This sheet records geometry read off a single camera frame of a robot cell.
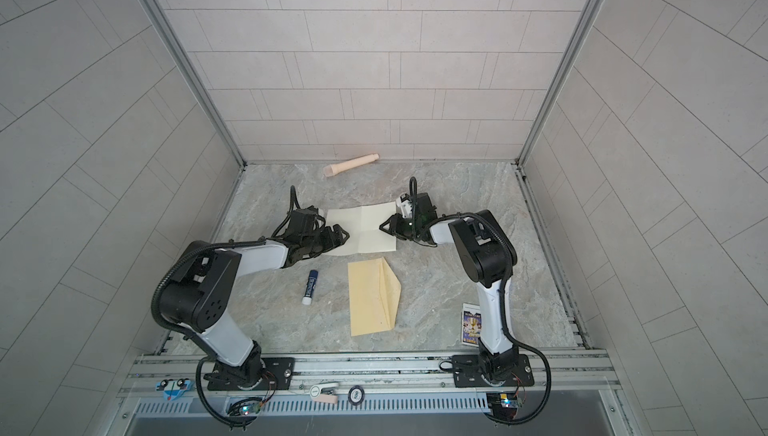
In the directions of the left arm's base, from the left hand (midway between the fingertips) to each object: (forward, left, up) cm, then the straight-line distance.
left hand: (349, 233), depth 94 cm
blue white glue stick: (-21, +10, -1) cm, 23 cm away
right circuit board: (-44, -40, -2) cm, 60 cm away
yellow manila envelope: (-19, -9, -3) cm, 21 cm away
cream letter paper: (+4, -4, -1) cm, 5 cm away
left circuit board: (-45, +18, +1) cm, 48 cm away
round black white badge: (-42, -6, -1) cm, 43 cm away
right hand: (+3, -11, -1) cm, 11 cm away
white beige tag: (-42, +3, +2) cm, 42 cm away
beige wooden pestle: (+28, +8, 0) cm, 29 cm away
